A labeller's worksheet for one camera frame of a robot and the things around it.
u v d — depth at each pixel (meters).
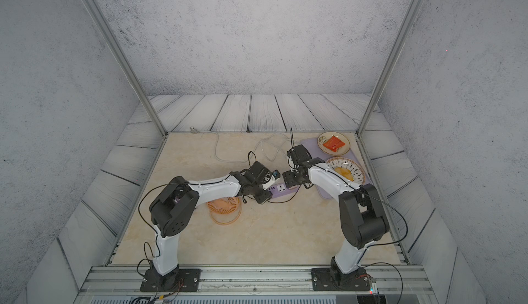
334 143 1.12
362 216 0.46
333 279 0.65
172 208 0.51
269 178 0.80
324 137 1.15
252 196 0.85
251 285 0.73
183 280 0.73
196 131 1.23
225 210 0.87
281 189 0.94
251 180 0.73
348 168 1.03
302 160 0.73
